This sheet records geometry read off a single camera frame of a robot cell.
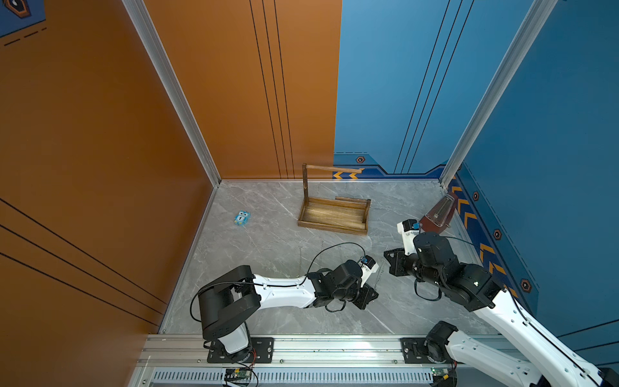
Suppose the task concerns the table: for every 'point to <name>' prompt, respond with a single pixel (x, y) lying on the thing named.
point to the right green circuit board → (439, 372)
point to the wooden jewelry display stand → (341, 214)
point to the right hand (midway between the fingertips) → (383, 254)
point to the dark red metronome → (439, 218)
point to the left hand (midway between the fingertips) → (379, 294)
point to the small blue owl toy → (242, 218)
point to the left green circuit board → (242, 372)
